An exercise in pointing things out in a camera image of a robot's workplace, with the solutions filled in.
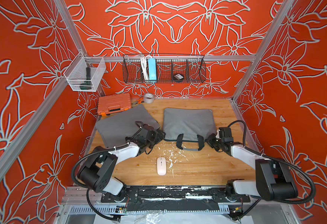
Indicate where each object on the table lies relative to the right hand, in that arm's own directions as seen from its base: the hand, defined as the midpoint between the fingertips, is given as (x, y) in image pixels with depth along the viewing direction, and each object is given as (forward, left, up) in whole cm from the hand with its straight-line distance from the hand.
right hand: (204, 137), depth 91 cm
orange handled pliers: (+36, +49, -2) cm, 61 cm away
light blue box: (+33, +35, +30) cm, 57 cm away
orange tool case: (+29, +69, +2) cm, 75 cm away
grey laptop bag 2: (+7, +9, +1) cm, 12 cm away
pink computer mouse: (-18, +28, -2) cm, 34 cm away
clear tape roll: (+38, +41, 0) cm, 56 cm away
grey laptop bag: (+2, +60, +3) cm, 61 cm away
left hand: (-1, +28, +3) cm, 28 cm away
